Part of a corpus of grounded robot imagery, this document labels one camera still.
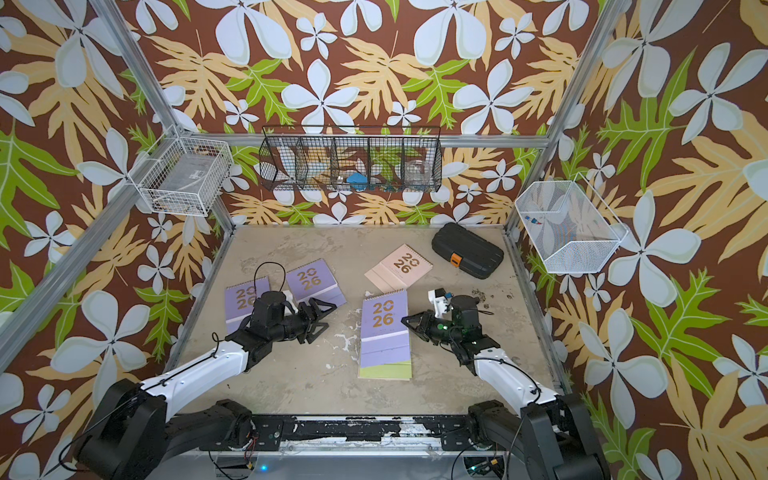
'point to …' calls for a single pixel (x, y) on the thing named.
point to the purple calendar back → (314, 280)
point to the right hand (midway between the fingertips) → (401, 320)
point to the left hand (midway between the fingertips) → (336, 310)
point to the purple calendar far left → (240, 299)
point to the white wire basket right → (572, 230)
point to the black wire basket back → (352, 158)
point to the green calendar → (400, 371)
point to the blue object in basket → (357, 181)
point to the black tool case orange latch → (467, 250)
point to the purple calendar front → (384, 337)
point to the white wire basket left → (183, 175)
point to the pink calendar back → (399, 269)
